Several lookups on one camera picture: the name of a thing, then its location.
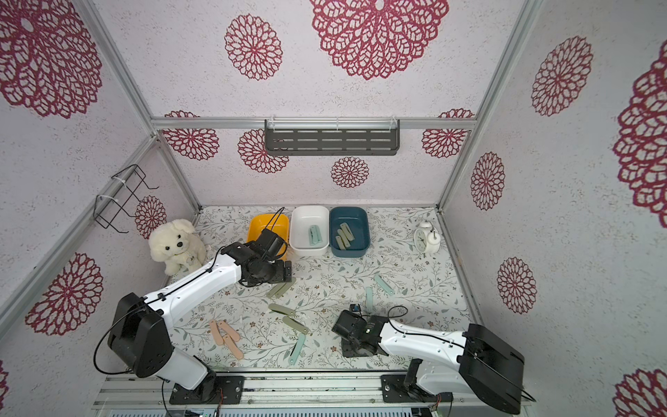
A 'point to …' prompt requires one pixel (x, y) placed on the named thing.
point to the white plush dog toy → (175, 244)
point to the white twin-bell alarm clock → (425, 239)
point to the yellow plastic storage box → (276, 223)
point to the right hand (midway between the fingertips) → (345, 348)
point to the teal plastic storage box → (358, 218)
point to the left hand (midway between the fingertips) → (278, 277)
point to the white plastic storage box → (301, 218)
